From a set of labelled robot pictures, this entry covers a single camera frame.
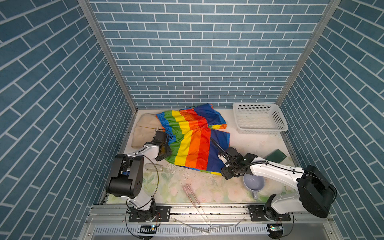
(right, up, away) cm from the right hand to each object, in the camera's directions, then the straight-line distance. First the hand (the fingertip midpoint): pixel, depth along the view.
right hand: (224, 169), depth 86 cm
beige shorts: (-53, +25, +19) cm, 61 cm away
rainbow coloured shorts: (-18, +13, +11) cm, 24 cm away
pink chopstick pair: (-23, -8, -6) cm, 25 cm away
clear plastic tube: (-43, +1, +1) cm, 43 cm away
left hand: (-34, +8, +10) cm, 37 cm away
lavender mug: (+17, -7, -2) cm, 19 cm away
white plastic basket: (+33, +31, +30) cm, 54 cm away
